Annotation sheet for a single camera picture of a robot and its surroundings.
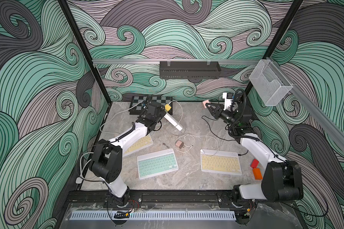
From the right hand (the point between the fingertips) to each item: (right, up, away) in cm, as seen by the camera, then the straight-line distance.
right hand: (208, 103), depth 78 cm
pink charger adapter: (-2, +1, -2) cm, 3 cm away
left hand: (-26, -2, +10) cm, 28 cm away
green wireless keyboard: (-30, -36, +8) cm, 48 cm away
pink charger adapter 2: (-15, -26, +15) cm, 33 cm away
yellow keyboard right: (+10, -36, +8) cm, 38 cm away
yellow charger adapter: (-23, -2, +10) cm, 25 cm away
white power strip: (-19, -11, +12) cm, 25 cm away
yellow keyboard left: (-38, -25, +17) cm, 49 cm away
